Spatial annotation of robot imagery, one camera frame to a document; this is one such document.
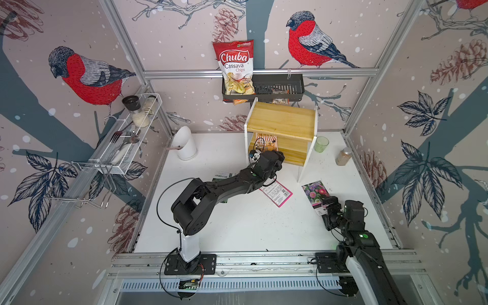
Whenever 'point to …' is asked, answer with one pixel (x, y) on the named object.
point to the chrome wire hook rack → (82, 183)
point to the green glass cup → (321, 144)
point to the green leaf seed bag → (224, 201)
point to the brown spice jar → (344, 156)
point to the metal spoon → (134, 138)
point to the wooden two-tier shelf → (295, 128)
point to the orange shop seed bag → (266, 142)
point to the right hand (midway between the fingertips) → (319, 201)
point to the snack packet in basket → (285, 101)
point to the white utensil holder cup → (182, 137)
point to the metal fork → (118, 133)
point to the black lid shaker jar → (140, 116)
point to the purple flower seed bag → (316, 192)
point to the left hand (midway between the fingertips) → (287, 154)
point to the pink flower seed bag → (277, 192)
